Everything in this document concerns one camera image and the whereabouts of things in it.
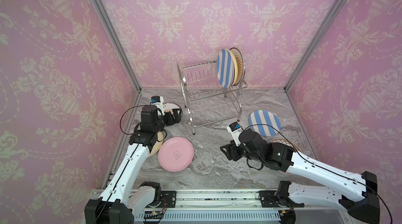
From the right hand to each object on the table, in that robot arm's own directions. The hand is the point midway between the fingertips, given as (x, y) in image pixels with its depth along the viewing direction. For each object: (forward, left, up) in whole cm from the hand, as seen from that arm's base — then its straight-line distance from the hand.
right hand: (226, 145), depth 71 cm
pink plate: (+5, +26, -19) cm, 33 cm away
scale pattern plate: (+8, -37, -17) cm, 42 cm away
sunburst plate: (+39, +33, -17) cm, 54 cm away
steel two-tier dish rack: (+43, +6, -18) cm, 47 cm away
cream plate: (+10, +37, -17) cm, 42 cm away
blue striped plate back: (+27, -32, -19) cm, 46 cm away
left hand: (+18, +24, +5) cm, 30 cm away
